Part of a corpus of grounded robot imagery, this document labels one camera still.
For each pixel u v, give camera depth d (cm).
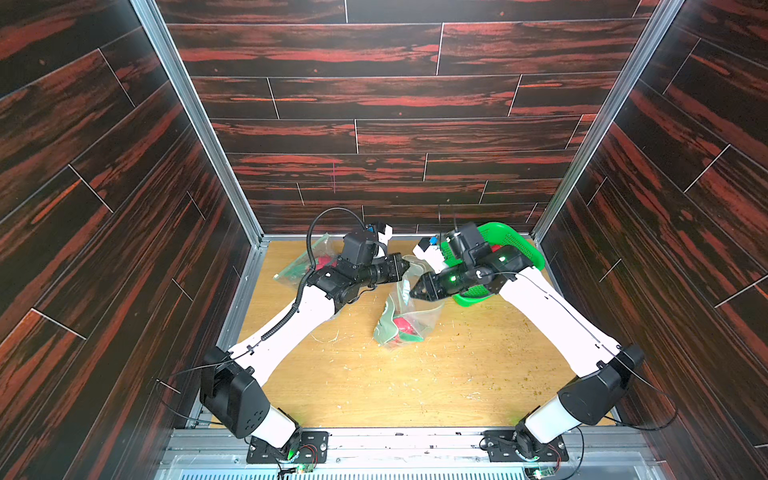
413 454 73
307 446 73
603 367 41
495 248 107
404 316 70
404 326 73
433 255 66
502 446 73
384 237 69
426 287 63
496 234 112
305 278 54
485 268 52
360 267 57
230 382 41
